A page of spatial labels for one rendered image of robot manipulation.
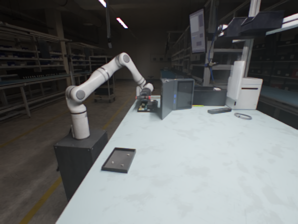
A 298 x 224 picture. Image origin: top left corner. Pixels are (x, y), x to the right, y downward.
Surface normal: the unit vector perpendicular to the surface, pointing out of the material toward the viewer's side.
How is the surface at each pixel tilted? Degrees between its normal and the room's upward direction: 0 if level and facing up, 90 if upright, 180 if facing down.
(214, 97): 90
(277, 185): 0
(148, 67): 90
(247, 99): 90
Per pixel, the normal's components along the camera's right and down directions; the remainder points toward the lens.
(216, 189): 0.00, -0.95
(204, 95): -0.07, 0.32
